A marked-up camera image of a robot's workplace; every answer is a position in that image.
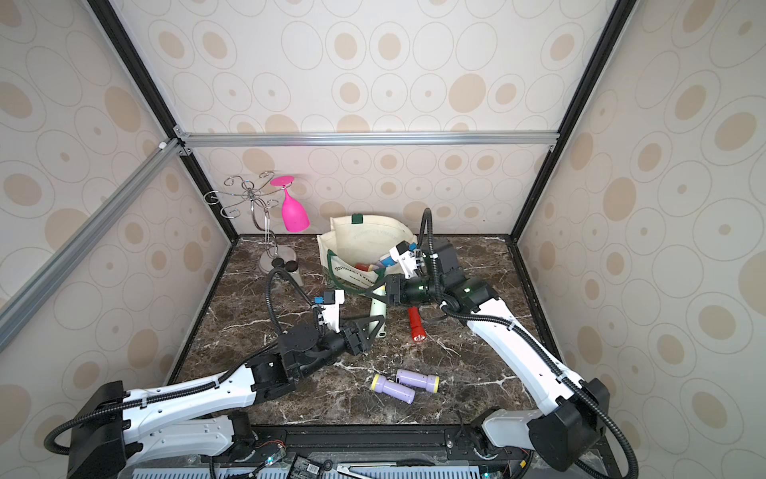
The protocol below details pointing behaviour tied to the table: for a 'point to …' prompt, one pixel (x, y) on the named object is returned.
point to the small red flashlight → (418, 330)
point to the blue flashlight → (389, 260)
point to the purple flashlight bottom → (395, 390)
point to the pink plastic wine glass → (294, 215)
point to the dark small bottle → (277, 262)
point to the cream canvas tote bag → (353, 247)
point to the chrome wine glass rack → (259, 206)
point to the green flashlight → (378, 307)
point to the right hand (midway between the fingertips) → (385, 290)
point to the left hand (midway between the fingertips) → (387, 323)
